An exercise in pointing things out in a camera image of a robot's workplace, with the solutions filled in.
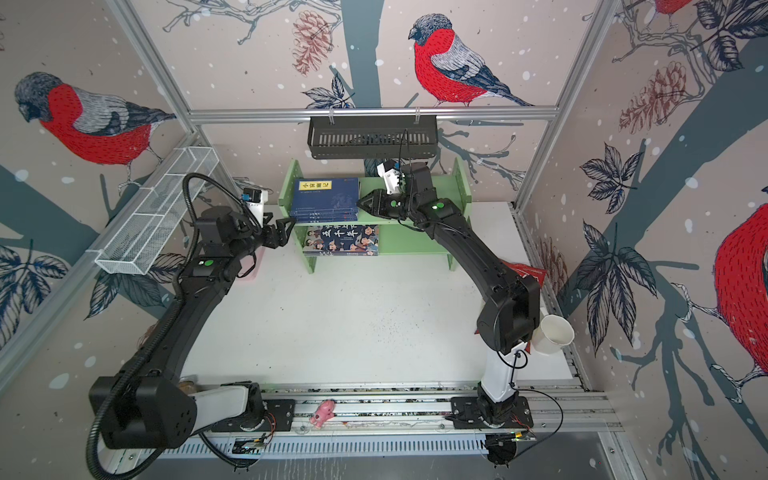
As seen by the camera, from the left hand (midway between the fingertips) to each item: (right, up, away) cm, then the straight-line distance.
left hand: (280, 214), depth 76 cm
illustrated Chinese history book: (+13, -7, +16) cm, 22 cm away
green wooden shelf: (+49, +9, +13) cm, 51 cm away
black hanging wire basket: (+24, +29, +28) cm, 47 cm away
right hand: (+20, +2, +1) cm, 20 cm away
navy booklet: (+10, +4, +4) cm, 12 cm away
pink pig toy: (+12, -50, -3) cm, 51 cm away
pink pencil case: (-3, -12, -9) cm, 15 cm away
